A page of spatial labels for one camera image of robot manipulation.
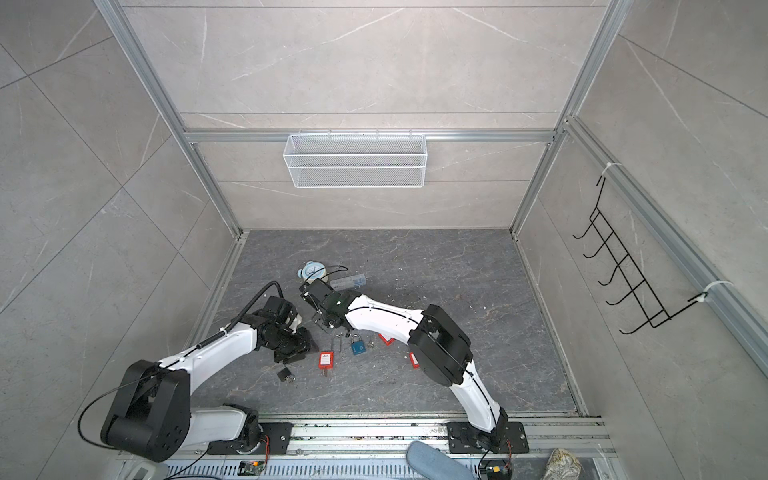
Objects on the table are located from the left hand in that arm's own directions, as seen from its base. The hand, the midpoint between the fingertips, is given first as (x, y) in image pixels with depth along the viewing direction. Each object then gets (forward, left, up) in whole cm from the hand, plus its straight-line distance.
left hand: (313, 344), depth 86 cm
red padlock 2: (-6, -30, -2) cm, 30 cm away
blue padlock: (0, -13, -2) cm, 13 cm away
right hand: (+10, -5, +3) cm, 11 cm away
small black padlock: (-8, +7, -3) cm, 11 cm away
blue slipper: (-30, -32, +1) cm, 44 cm away
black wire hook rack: (0, -79, +29) cm, 84 cm away
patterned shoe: (-32, -61, +1) cm, 69 cm away
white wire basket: (+54, -13, +27) cm, 62 cm away
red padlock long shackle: (-5, -4, -2) cm, 6 cm away
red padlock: (0, -22, -2) cm, 22 cm away
